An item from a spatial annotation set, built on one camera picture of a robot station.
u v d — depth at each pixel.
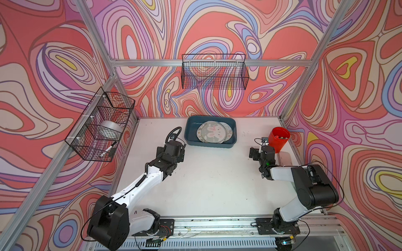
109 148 0.72
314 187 0.47
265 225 0.74
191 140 1.05
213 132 1.07
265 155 0.73
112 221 0.39
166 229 0.72
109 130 0.69
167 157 0.63
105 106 0.82
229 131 1.11
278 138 0.91
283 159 0.95
